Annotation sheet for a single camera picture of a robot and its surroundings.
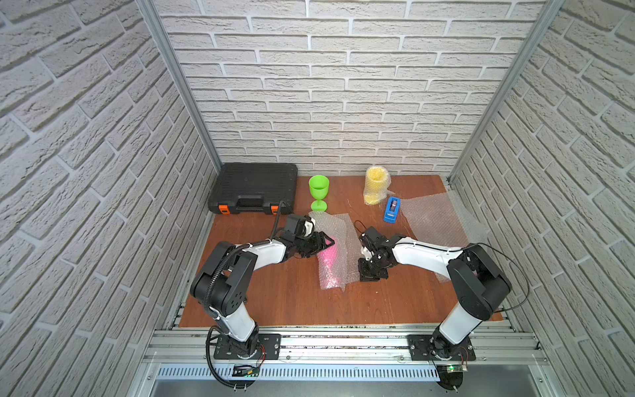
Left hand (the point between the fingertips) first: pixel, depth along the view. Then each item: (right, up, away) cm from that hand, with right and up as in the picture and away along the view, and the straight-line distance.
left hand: (332, 242), depth 90 cm
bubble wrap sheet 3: (+45, +8, +15) cm, 48 cm away
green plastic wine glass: (-5, +21, +8) cm, 23 cm away
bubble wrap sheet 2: (+2, -7, -6) cm, 9 cm away
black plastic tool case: (-35, +21, +18) cm, 45 cm away
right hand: (+11, -13, -2) cm, 17 cm away
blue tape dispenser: (+26, +12, +13) cm, 32 cm away
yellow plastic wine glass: (+19, +25, +10) cm, 32 cm away
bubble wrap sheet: (+24, +20, +14) cm, 34 cm away
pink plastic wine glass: (-2, -6, -7) cm, 9 cm away
